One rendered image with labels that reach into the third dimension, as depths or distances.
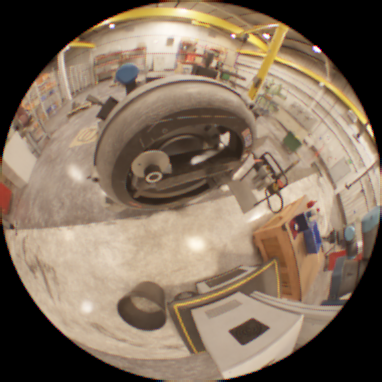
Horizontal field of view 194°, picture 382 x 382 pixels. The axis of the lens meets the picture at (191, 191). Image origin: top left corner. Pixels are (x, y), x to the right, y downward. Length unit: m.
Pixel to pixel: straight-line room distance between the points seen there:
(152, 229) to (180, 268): 0.42
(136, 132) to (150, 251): 0.92
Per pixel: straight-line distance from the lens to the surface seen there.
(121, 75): 0.94
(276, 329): 0.57
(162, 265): 1.03
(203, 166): 0.44
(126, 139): 0.27
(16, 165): 3.83
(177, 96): 0.25
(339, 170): 10.77
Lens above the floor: 1.01
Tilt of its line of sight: 62 degrees down
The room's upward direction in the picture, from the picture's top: 22 degrees clockwise
